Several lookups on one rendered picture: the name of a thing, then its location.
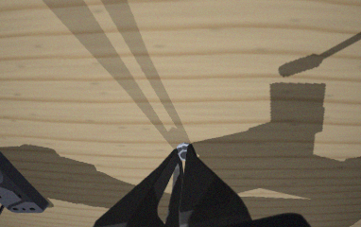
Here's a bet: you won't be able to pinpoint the grey metal nut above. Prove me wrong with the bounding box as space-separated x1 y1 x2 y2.
177 143 190 161

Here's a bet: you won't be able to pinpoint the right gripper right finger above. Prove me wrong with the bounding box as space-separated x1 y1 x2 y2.
179 144 252 227

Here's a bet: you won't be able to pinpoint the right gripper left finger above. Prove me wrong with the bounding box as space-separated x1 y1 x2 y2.
93 148 183 227

